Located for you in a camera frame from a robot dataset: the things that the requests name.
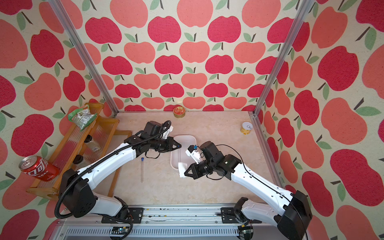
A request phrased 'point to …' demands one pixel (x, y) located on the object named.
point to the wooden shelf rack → (82, 147)
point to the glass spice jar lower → (79, 161)
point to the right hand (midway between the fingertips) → (186, 176)
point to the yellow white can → (246, 128)
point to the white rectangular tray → (179, 155)
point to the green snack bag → (82, 117)
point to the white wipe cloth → (182, 167)
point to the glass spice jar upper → (90, 142)
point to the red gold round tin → (179, 112)
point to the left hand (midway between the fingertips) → (181, 149)
